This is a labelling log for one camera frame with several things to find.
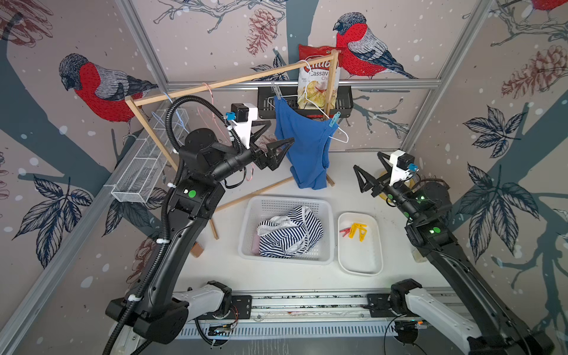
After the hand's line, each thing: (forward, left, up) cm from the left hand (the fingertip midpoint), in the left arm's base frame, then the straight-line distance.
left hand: (284, 127), depth 52 cm
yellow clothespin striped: (-2, -27, -52) cm, 59 cm away
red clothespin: (-3, -25, -53) cm, 58 cm away
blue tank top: (+16, -8, -27) cm, 33 cm away
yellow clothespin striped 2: (0, -31, -53) cm, 62 cm away
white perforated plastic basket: (+6, +12, -49) cm, 51 cm away
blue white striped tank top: (-10, -1, -40) cm, 41 cm away
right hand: (+3, -24, -14) cm, 28 cm away
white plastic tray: (-13, -28, -55) cm, 63 cm away
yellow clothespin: (-3, -32, -53) cm, 62 cm away
